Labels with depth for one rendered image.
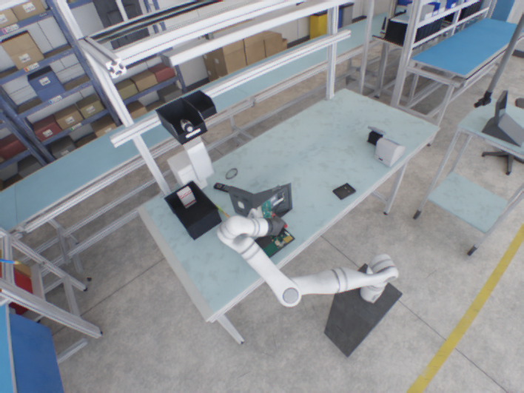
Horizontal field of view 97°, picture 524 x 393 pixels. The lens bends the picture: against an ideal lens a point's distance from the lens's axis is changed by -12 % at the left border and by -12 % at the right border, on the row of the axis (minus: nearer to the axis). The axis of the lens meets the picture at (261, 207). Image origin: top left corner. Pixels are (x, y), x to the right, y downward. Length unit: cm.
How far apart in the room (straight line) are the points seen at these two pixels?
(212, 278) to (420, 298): 174
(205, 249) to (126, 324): 143
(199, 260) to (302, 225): 57
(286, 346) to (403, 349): 87
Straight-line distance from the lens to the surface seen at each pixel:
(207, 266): 137
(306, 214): 146
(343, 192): 158
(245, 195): 131
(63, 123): 461
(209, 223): 146
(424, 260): 267
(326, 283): 104
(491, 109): 251
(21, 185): 303
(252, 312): 229
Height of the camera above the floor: 216
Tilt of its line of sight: 50 degrees down
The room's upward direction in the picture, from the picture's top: 11 degrees counter-clockwise
